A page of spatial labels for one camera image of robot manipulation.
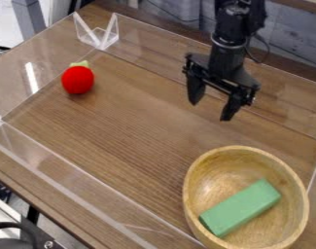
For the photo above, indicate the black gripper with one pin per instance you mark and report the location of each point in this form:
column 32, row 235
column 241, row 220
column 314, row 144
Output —
column 219, row 70

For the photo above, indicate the brown wooden bowl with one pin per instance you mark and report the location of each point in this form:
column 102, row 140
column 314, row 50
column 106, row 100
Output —
column 217, row 175

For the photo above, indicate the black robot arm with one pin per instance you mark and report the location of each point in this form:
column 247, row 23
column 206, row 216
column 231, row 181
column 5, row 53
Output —
column 238, row 19

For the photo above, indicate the red plush strawberry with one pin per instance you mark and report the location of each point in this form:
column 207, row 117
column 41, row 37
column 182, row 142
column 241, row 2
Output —
column 77, row 78

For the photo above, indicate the green rectangular block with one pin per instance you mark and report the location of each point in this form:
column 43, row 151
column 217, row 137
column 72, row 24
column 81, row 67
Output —
column 235, row 210

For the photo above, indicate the black device bottom left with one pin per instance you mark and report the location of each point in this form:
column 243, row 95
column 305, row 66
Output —
column 21, row 235

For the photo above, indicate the clear acrylic corner bracket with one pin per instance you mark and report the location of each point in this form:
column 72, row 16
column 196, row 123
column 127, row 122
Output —
column 98, row 37

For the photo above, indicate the grey post top left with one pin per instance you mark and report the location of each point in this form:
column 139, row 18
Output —
column 29, row 17

